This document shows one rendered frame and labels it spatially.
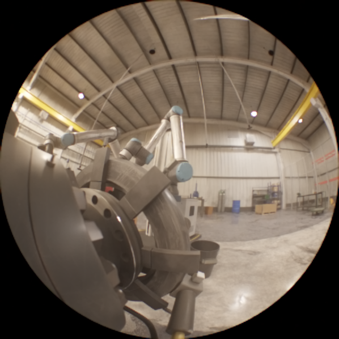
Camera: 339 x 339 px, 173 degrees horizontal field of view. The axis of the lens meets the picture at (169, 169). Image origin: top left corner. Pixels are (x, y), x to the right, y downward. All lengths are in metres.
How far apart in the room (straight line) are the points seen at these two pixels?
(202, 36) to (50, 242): 7.61
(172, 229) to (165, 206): 0.08
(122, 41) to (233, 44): 6.14
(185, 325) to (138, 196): 0.44
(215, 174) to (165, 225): 8.57
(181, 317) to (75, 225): 0.37
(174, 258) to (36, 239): 0.34
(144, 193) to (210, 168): 8.68
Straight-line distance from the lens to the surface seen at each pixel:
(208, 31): 7.53
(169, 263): 0.39
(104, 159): 0.50
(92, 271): 0.18
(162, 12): 7.70
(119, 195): 0.50
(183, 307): 0.45
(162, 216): 0.37
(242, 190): 9.19
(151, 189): 0.35
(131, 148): 0.79
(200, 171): 8.94
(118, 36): 8.46
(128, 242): 0.36
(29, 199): 0.17
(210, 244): 1.37
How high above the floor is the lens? 0.84
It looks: 14 degrees up
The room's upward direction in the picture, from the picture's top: 6 degrees clockwise
